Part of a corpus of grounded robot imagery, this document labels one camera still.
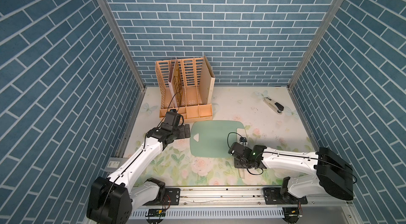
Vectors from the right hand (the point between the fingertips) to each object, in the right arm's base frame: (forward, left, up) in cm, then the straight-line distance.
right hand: (236, 164), depth 84 cm
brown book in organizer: (+33, +37, +25) cm, 56 cm away
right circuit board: (-20, -24, -2) cm, 31 cm away
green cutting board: (+17, +13, -5) cm, 22 cm away
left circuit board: (-24, +38, -3) cm, 45 cm away
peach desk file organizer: (+53, +36, +4) cm, 64 cm away
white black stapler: (+39, -27, +3) cm, 48 cm away
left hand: (+12, +29, +12) cm, 33 cm away
